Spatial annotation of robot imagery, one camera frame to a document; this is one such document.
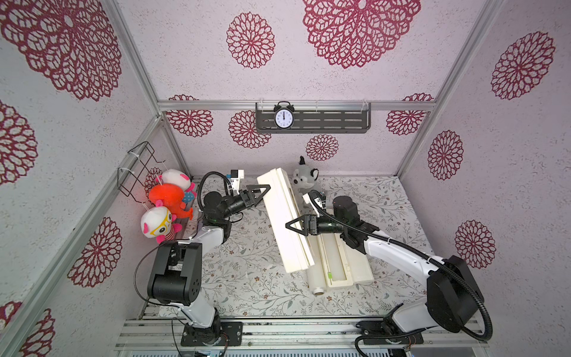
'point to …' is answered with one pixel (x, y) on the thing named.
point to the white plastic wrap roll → (316, 280)
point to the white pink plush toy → (178, 178)
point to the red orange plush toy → (171, 197)
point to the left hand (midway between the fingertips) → (270, 191)
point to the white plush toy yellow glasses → (158, 222)
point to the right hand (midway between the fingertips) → (288, 226)
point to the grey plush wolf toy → (304, 178)
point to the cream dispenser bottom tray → (314, 242)
